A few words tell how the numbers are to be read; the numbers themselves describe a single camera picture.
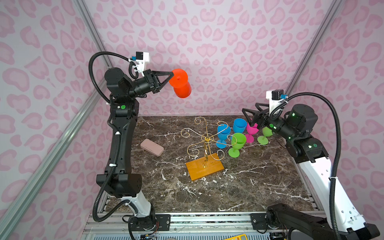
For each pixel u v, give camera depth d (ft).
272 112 1.62
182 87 1.85
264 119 1.73
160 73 1.79
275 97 1.61
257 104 2.06
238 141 2.92
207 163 3.04
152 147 3.29
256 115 1.72
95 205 1.20
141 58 1.73
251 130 3.12
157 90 1.84
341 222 1.19
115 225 2.40
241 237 2.23
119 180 1.37
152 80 1.68
